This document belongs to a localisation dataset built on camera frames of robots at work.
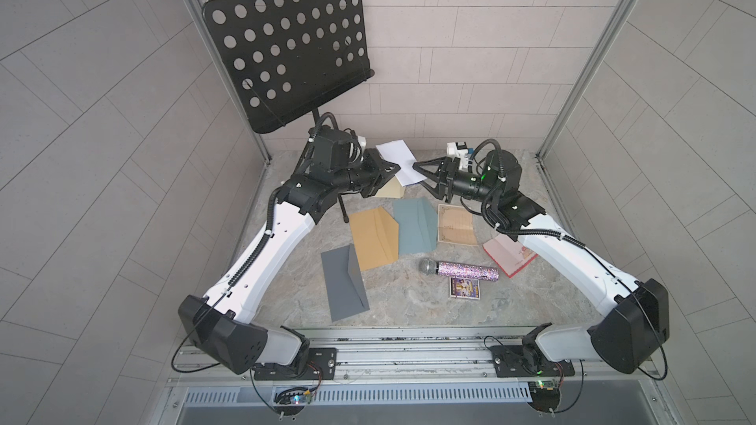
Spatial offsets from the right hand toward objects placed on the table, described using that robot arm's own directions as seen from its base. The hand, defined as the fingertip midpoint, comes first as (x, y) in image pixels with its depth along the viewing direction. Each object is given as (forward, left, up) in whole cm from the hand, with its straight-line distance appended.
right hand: (415, 174), depth 65 cm
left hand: (+2, +2, +1) cm, 3 cm away
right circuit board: (-38, -28, -37) cm, 60 cm away
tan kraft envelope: (+5, +12, -34) cm, 36 cm away
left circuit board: (-37, +31, -33) cm, 58 cm away
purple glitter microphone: (-8, -4, -31) cm, 32 cm away
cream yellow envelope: (+24, +4, -34) cm, 41 cm away
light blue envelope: (+10, -3, -34) cm, 35 cm away
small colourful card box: (-13, -12, -35) cm, 39 cm away
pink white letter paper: (-5, -29, -34) cm, 45 cm away
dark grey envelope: (-12, +20, -34) cm, 41 cm away
